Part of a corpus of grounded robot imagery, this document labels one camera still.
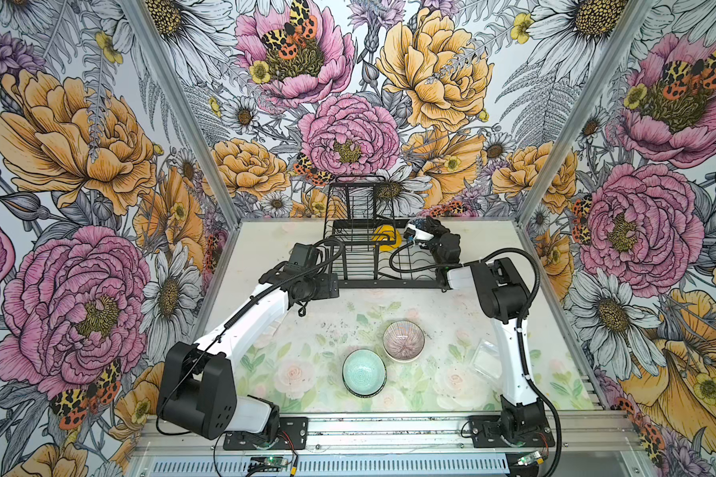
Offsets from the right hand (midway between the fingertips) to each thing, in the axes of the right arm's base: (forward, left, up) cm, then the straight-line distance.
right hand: (431, 220), depth 107 cm
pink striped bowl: (-40, +13, -9) cm, 43 cm away
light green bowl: (-49, +25, -7) cm, 56 cm away
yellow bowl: (-21, +18, +15) cm, 31 cm away
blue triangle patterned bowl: (+3, +3, -5) cm, 6 cm away
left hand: (-30, +37, +1) cm, 47 cm away
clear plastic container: (-45, -10, -12) cm, 48 cm away
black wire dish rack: (-10, +25, +8) cm, 28 cm away
